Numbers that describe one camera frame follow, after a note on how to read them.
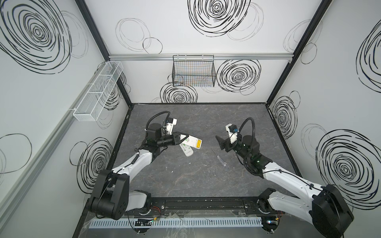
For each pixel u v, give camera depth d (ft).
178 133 2.47
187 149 3.06
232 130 2.17
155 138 2.15
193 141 2.63
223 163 2.88
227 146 2.15
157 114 2.07
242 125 2.09
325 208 1.30
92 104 2.43
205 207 2.47
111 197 1.35
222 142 2.33
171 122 2.47
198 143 2.67
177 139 2.41
